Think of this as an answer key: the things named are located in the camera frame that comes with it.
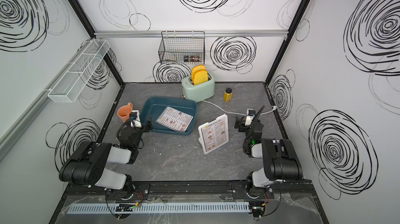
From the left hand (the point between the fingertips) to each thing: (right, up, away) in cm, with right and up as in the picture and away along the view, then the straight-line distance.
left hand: (142, 115), depth 88 cm
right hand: (+61, -1, +3) cm, 61 cm away
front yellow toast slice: (+33, +23, +9) cm, 41 cm away
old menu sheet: (+41, -9, -7) cm, 43 cm away
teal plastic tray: (0, +3, +15) cm, 15 cm away
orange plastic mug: (-15, +1, +9) cm, 18 cm away
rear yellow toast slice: (+32, +29, +11) cm, 45 cm away
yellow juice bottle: (+52, +12, +16) cm, 56 cm away
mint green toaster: (+33, +13, +15) cm, 38 cm away
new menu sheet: (+17, -4, +11) cm, 21 cm away
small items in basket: (+28, +33, 0) cm, 43 cm away
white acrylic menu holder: (+46, 0, -9) cm, 47 cm away
